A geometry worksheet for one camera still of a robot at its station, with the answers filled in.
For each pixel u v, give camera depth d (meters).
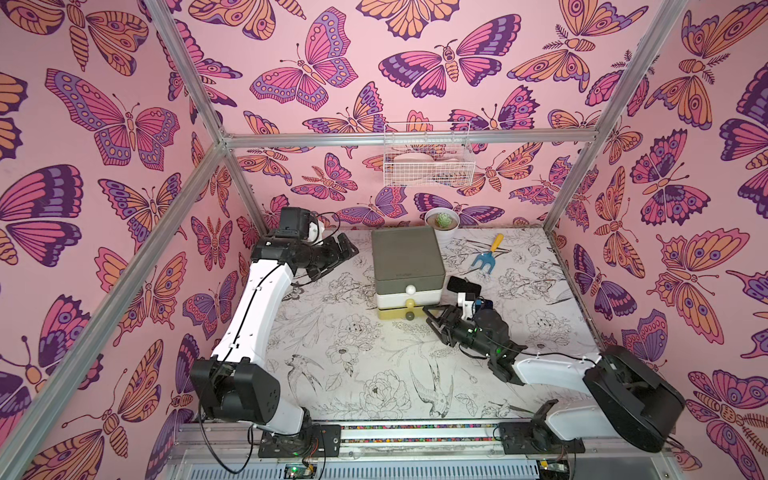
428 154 0.95
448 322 0.74
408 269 0.83
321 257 0.67
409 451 0.73
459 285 1.03
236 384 0.41
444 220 1.08
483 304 0.80
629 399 0.43
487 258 1.11
